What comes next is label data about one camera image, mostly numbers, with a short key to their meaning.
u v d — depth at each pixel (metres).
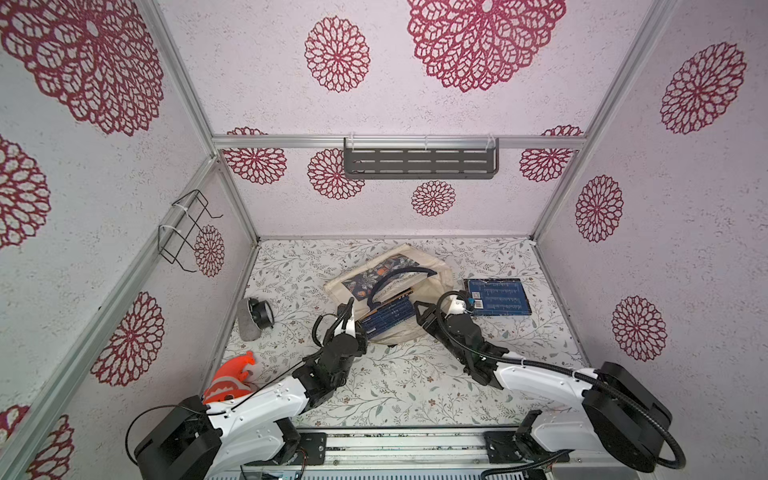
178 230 0.75
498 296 1.00
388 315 0.94
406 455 0.73
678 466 0.39
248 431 0.48
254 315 0.88
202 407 0.44
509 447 0.72
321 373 0.62
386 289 0.85
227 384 0.76
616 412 0.42
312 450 0.75
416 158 0.94
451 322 0.65
